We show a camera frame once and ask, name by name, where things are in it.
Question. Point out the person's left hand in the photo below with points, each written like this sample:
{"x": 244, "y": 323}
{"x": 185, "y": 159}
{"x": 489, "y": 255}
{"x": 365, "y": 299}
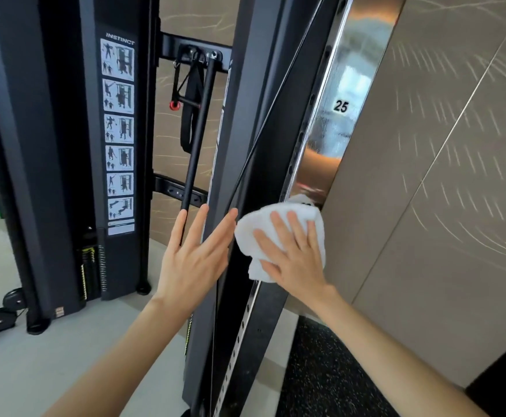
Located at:
{"x": 192, "y": 273}

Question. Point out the person's right hand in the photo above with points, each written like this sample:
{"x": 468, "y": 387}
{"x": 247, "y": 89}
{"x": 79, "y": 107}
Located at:
{"x": 300, "y": 273}

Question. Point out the white cleaning cloth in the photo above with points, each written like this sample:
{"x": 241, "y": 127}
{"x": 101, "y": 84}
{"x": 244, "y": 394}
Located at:
{"x": 253, "y": 225}

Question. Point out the chrome numbered machine column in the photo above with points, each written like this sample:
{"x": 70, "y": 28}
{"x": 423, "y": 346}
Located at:
{"x": 264, "y": 125}
{"x": 348, "y": 82}

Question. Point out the person's right forearm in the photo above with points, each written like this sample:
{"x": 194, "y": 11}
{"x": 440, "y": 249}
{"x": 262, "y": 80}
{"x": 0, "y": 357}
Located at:
{"x": 387, "y": 364}

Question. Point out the person's left forearm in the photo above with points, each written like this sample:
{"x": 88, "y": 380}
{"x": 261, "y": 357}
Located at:
{"x": 118, "y": 369}

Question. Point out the black straight attachment bar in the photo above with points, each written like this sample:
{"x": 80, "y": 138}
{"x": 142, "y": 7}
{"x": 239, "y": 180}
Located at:
{"x": 198, "y": 134}

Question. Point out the black weight stack plates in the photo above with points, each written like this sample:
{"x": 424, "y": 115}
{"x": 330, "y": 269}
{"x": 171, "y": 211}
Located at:
{"x": 89, "y": 273}

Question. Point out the strip of exercise pictogram stickers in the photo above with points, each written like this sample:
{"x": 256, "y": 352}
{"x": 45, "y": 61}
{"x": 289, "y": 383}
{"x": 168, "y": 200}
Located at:
{"x": 118, "y": 95}

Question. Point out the black adjustable pulley carriage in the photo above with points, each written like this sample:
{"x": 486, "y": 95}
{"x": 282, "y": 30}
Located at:
{"x": 1, "y": 321}

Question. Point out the black weight stack cover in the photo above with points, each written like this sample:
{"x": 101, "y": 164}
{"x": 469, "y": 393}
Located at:
{"x": 31, "y": 147}

